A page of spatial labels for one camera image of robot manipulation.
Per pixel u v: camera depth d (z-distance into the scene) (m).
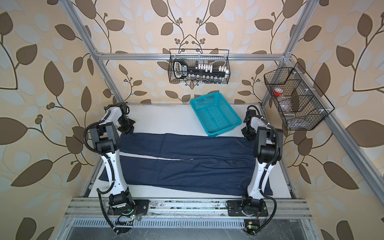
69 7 0.72
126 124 0.91
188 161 0.91
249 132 0.85
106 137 0.63
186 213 0.74
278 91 0.80
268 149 0.56
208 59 0.91
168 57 0.89
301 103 0.73
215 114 1.16
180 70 0.85
